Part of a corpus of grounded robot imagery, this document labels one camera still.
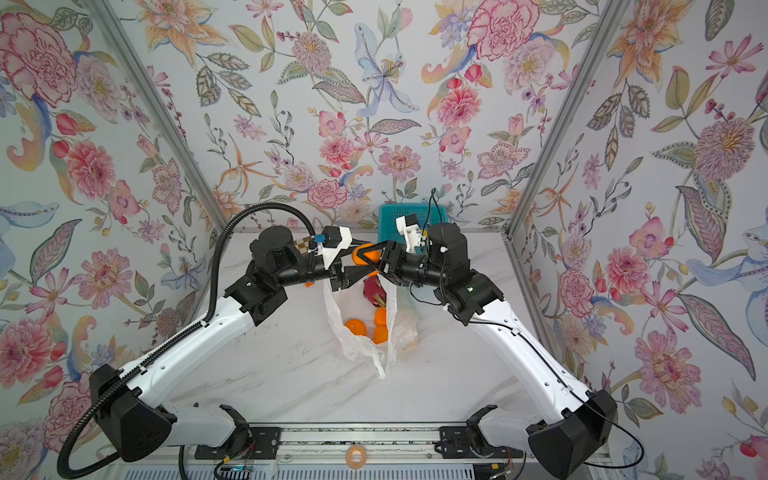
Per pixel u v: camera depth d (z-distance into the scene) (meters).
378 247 0.59
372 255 0.61
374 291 0.95
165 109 0.87
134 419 0.39
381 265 0.57
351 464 0.71
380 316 0.93
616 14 0.69
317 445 0.75
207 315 0.47
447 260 0.50
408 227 0.62
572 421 0.38
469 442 0.66
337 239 0.52
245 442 0.68
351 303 0.99
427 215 1.21
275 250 0.51
